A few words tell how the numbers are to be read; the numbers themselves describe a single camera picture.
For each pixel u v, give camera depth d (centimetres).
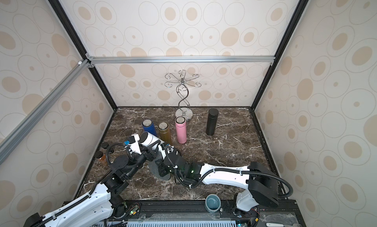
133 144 62
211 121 92
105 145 87
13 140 52
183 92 98
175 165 53
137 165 62
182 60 91
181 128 87
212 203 76
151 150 65
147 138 65
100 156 83
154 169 64
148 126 82
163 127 81
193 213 73
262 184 42
